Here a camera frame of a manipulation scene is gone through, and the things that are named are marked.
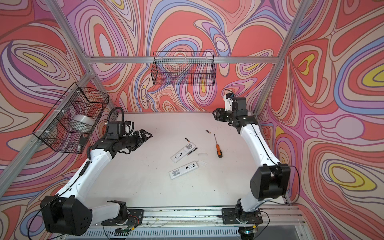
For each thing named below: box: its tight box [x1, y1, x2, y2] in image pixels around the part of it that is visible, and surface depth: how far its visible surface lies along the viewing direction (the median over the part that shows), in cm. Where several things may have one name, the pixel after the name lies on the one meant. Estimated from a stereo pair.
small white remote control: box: [168, 160, 199, 180], surface depth 90 cm
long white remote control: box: [170, 142, 197, 164], surface depth 98 cm
